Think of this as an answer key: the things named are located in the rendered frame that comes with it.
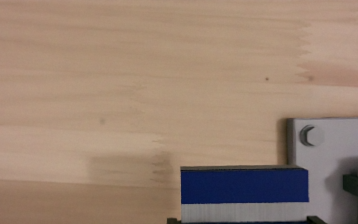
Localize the blue rectangular block with white stripe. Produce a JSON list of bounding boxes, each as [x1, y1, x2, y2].
[[180, 165, 309, 224]]

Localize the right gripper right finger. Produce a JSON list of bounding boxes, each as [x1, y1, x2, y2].
[[306, 216, 327, 224]]

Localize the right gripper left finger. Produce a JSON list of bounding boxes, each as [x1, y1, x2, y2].
[[167, 218, 181, 224]]

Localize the grey metal plate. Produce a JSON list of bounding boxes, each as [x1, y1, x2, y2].
[[287, 117, 358, 224]]

